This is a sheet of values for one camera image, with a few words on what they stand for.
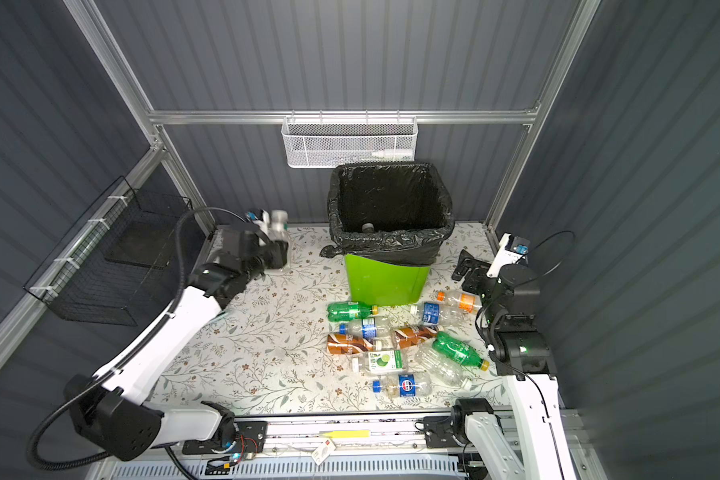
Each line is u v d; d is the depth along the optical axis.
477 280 0.58
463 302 0.93
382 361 0.82
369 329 0.87
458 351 0.83
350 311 0.91
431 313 0.91
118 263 0.74
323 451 0.71
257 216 0.66
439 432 0.74
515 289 0.44
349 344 0.84
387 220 0.99
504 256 0.56
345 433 0.75
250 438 0.73
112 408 0.38
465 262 0.58
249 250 0.59
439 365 0.83
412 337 0.85
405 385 0.77
